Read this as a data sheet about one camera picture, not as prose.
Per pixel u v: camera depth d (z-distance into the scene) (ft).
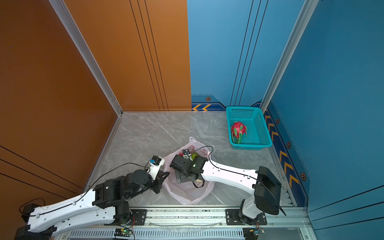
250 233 2.30
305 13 2.34
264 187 1.33
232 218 2.38
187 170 1.87
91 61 2.93
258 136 3.43
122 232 2.33
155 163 1.91
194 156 1.84
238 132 3.19
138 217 2.44
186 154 2.29
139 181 1.61
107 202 1.56
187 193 2.49
